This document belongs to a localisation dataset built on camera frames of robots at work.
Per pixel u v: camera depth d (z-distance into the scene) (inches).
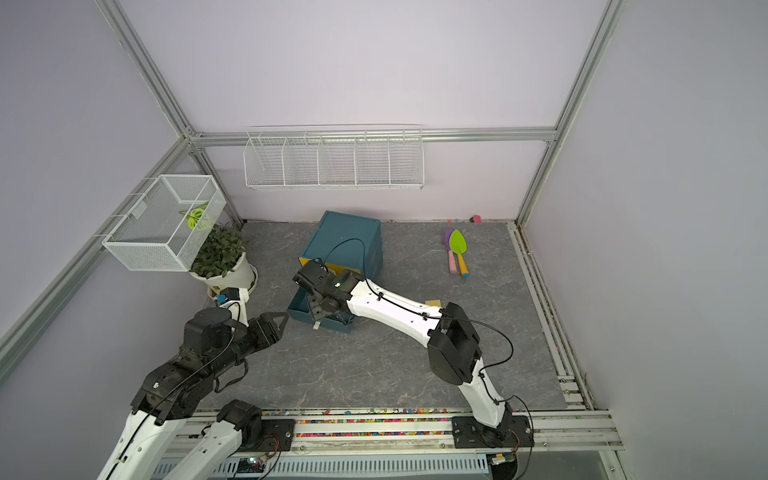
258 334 23.5
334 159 39.0
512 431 28.8
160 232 31.9
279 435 28.9
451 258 42.6
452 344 18.8
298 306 34.8
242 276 37.2
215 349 19.8
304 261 33.0
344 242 28.5
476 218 48.8
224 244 34.7
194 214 31.9
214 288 37.1
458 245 44.5
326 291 23.8
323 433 29.7
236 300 24.3
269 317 24.4
